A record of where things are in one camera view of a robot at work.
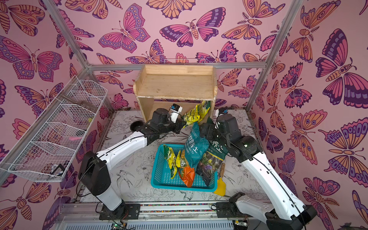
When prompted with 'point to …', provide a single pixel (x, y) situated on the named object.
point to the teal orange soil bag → (196, 144)
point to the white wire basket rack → (49, 156)
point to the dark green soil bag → (207, 170)
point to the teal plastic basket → (161, 176)
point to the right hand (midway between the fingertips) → (205, 128)
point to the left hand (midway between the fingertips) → (188, 121)
